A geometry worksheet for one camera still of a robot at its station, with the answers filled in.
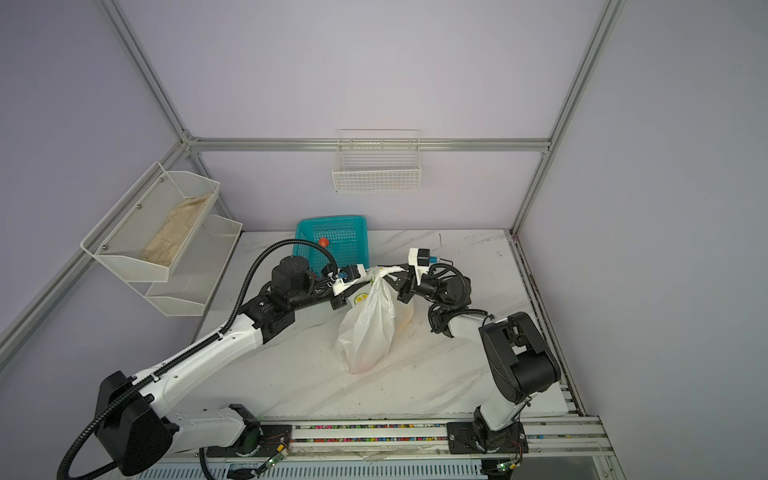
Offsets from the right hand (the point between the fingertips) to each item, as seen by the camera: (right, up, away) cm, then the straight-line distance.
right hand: (377, 273), depth 72 cm
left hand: (-4, 0, +2) cm, 4 cm away
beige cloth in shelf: (-55, +7, +5) cm, 56 cm away
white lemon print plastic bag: (0, -10, -2) cm, 10 cm away
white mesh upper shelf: (-62, +10, +6) cm, 63 cm away
